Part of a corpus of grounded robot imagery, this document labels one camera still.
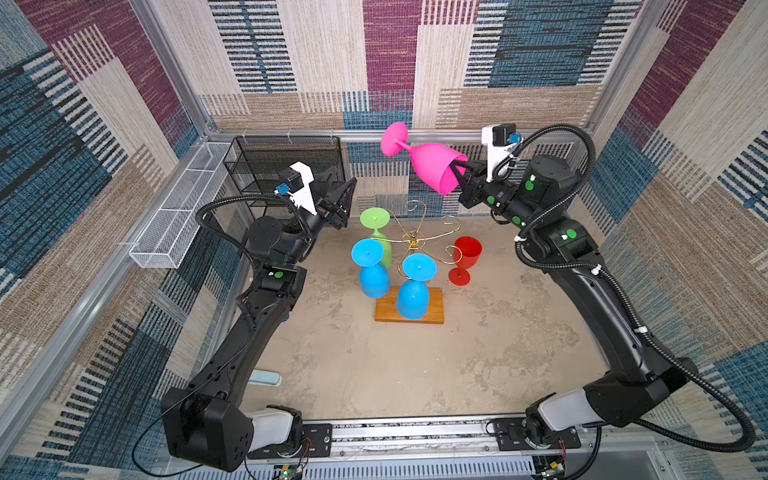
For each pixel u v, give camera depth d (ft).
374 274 2.48
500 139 1.60
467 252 3.02
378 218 2.45
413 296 2.29
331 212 1.78
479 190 1.77
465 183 1.93
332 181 2.01
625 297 1.36
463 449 2.39
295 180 1.60
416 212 4.05
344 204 1.92
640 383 1.29
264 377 2.65
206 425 1.25
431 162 1.91
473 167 1.77
